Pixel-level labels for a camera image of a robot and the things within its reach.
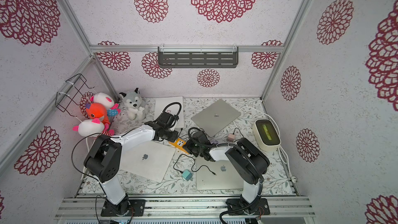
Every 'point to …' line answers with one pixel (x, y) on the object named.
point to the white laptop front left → (148, 159)
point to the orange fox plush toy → (96, 111)
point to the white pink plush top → (104, 98)
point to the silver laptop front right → (227, 176)
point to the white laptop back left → (173, 104)
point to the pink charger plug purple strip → (231, 137)
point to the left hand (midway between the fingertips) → (174, 136)
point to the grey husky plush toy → (136, 106)
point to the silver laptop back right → (215, 118)
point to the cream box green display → (267, 136)
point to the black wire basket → (63, 100)
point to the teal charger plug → (187, 174)
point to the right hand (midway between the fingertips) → (179, 145)
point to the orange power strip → (179, 143)
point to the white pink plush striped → (88, 128)
